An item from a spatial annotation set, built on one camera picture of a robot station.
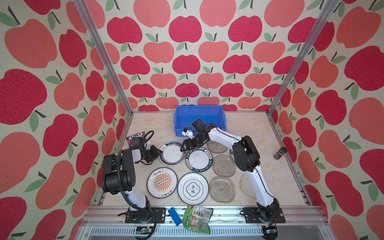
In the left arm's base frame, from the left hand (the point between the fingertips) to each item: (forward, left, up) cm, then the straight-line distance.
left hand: (163, 152), depth 96 cm
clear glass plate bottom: (-23, -36, -1) cm, 42 cm away
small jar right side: (-5, -72, +7) cm, 73 cm away
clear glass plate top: (+3, -35, +1) cm, 35 cm away
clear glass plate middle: (-9, -39, -2) cm, 40 cm away
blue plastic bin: (+34, -13, -1) cm, 36 cm away
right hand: (+1, -16, +3) cm, 16 cm away
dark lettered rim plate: (-5, -23, -1) cm, 24 cm away
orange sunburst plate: (-19, -1, -1) cm, 19 cm away
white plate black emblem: (-23, -19, -1) cm, 30 cm away
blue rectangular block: (-36, -10, -1) cm, 37 cm away
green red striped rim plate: (-2, -6, -1) cm, 6 cm away
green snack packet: (-37, -21, 0) cm, 43 cm away
